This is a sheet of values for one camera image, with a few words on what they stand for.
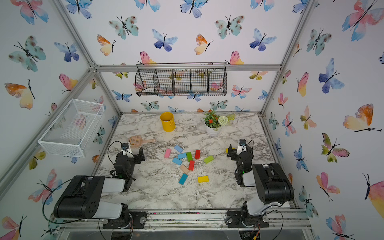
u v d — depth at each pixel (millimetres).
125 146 763
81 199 440
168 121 1018
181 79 979
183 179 874
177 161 946
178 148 1005
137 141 1018
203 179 870
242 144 783
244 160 696
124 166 693
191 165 925
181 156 962
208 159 940
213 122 959
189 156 966
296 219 755
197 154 979
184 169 910
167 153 982
